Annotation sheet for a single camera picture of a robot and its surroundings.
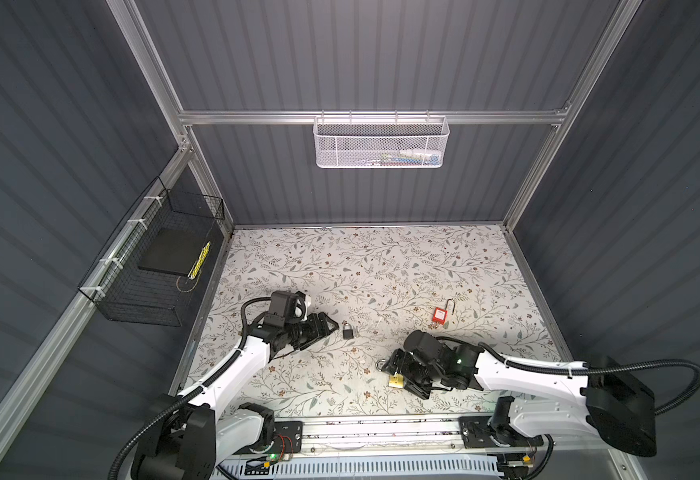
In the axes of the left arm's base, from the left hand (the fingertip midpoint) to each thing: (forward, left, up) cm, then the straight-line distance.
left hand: (330, 329), depth 83 cm
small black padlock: (+2, -5, -8) cm, 10 cm away
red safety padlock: (+6, -34, -6) cm, 35 cm away
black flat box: (+13, +38, +22) cm, 46 cm away
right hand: (-13, -16, -4) cm, 21 cm away
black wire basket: (+9, +43, +19) cm, 48 cm away
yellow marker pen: (+11, +32, +20) cm, 39 cm away
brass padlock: (-13, -18, -6) cm, 23 cm away
